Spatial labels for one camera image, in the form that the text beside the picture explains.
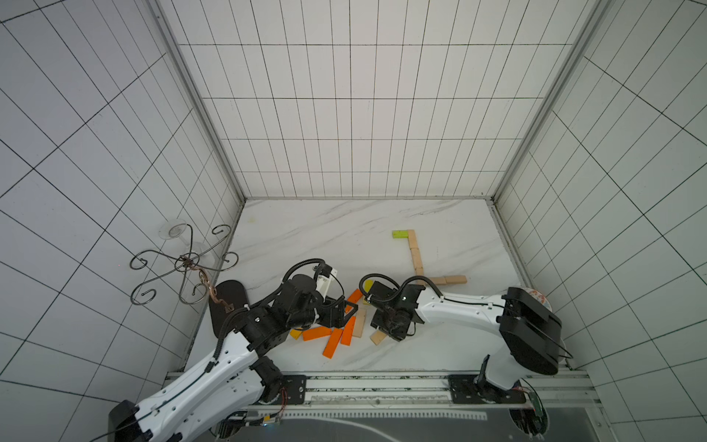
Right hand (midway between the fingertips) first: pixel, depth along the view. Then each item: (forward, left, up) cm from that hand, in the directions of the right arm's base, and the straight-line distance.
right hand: (374, 322), depth 84 cm
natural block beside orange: (0, +4, 0) cm, 4 cm away
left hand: (-2, +9, +14) cm, 17 cm away
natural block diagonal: (+34, -15, -2) cm, 37 cm away
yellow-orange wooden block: (-5, +24, -1) cm, 25 cm away
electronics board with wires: (-26, +32, 0) cm, 41 cm away
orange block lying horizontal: (-4, +18, 0) cm, 18 cm away
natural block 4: (+17, -28, -1) cm, 33 cm away
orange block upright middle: (-3, +8, -1) cm, 9 cm away
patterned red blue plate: (+10, -53, +2) cm, 54 cm away
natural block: (+25, -15, -2) cm, 30 cm away
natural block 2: (+21, -16, -2) cm, 26 cm away
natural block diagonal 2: (-4, -1, 0) cm, 5 cm away
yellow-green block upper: (+2, +2, +21) cm, 21 cm away
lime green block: (+36, -9, -1) cm, 37 cm away
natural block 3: (+16, -22, -1) cm, 28 cm away
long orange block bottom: (-7, +12, -1) cm, 14 cm away
